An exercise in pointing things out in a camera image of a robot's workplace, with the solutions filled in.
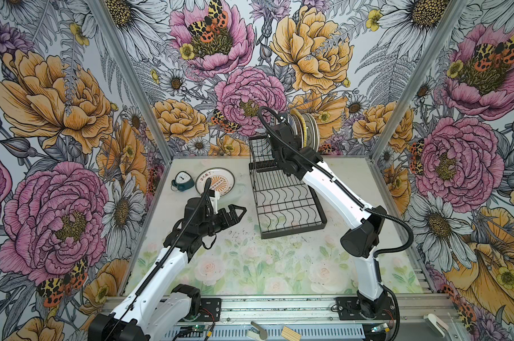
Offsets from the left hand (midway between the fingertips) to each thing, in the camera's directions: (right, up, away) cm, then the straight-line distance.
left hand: (238, 220), depth 79 cm
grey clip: (+9, -34, -10) cm, 37 cm away
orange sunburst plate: (-12, +14, +33) cm, 38 cm away
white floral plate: (+29, +32, +2) cm, 43 cm away
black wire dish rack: (+18, +3, +21) cm, 28 cm away
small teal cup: (-31, +13, +27) cm, 43 cm away
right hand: (+18, +28, +1) cm, 33 cm away
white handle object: (+66, -33, -9) cm, 75 cm away
